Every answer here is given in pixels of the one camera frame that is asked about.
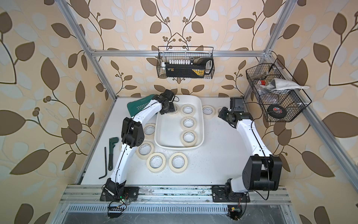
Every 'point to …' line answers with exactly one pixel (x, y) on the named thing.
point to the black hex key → (106, 164)
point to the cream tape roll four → (145, 150)
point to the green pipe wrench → (112, 141)
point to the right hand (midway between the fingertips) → (222, 113)
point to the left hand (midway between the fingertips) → (172, 108)
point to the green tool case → (134, 107)
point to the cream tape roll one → (178, 161)
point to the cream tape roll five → (209, 116)
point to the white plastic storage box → (168, 132)
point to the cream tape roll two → (188, 137)
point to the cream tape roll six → (171, 113)
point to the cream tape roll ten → (188, 122)
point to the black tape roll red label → (277, 111)
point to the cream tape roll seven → (155, 161)
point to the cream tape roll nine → (188, 109)
